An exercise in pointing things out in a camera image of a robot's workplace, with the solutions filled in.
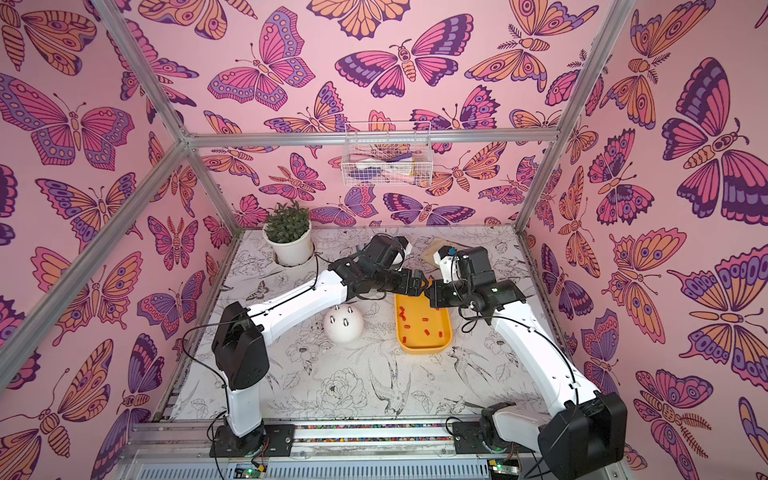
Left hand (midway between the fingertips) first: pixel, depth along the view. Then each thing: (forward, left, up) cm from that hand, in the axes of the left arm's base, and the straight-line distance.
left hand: (422, 283), depth 81 cm
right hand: (-3, -2, +2) cm, 4 cm away
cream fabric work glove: (+29, -7, -19) cm, 35 cm away
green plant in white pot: (+22, +43, -3) cm, 48 cm away
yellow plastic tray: (-5, -1, -18) cm, 19 cm away
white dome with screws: (-8, +22, -9) cm, 25 cm away
